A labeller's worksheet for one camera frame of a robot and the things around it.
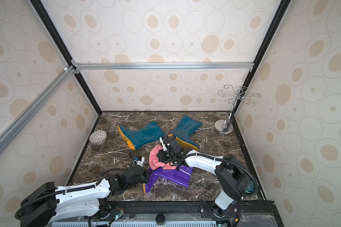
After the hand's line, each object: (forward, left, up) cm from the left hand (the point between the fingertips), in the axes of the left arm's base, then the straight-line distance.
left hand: (156, 173), depth 81 cm
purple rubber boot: (+2, -14, -6) cm, 15 cm away
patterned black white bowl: (+27, +45, -3) cm, 53 cm away
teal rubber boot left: (+24, +16, -1) cm, 29 cm away
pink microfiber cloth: (+6, +1, +4) cm, 7 cm away
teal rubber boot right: (+36, -19, -2) cm, 41 cm away
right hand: (+11, -4, +2) cm, 12 cm away
